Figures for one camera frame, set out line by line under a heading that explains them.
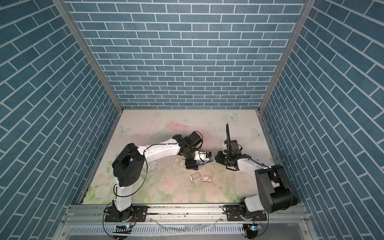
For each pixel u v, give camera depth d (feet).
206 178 2.78
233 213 2.42
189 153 2.42
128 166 1.64
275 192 1.43
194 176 2.82
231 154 2.37
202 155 2.53
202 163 2.91
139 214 2.41
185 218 2.38
